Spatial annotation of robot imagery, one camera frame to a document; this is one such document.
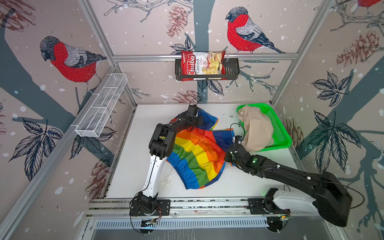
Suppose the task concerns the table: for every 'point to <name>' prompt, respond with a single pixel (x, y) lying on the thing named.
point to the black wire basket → (231, 66)
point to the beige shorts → (258, 126)
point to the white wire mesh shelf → (101, 105)
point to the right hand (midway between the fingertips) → (223, 155)
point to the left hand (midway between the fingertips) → (201, 120)
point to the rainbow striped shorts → (199, 157)
